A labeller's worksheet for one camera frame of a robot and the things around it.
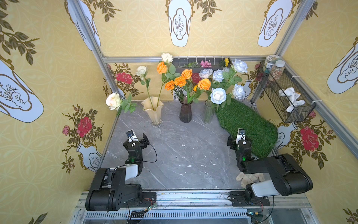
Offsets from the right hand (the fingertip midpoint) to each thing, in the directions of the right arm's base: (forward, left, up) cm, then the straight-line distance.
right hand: (241, 135), depth 92 cm
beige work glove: (-26, +1, -6) cm, 26 cm away
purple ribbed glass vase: (+15, +37, 0) cm, 40 cm away
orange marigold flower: (+17, +47, +27) cm, 56 cm away
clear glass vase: (+15, +21, +6) cm, 26 cm away
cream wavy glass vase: (+16, +60, +10) cm, 63 cm away
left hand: (-6, +71, +4) cm, 72 cm away
